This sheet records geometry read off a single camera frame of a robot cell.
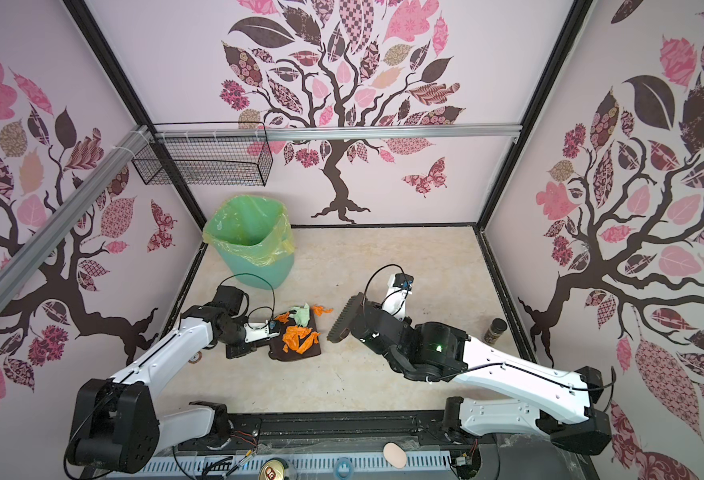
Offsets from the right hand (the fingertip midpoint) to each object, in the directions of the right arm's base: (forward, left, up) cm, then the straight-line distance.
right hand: (365, 305), depth 66 cm
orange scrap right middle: (+3, +22, -23) cm, 32 cm away
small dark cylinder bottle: (+4, -38, -19) cm, 43 cm away
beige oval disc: (-26, -7, -26) cm, 38 cm away
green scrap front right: (+10, +20, -23) cm, 32 cm away
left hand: (+1, +35, -23) cm, 42 cm away
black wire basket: (+53, +42, +7) cm, 68 cm away
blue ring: (-29, +7, -26) cm, 40 cm away
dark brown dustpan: (0, +26, -22) cm, 34 cm away
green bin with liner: (+39, +38, -18) cm, 57 cm away
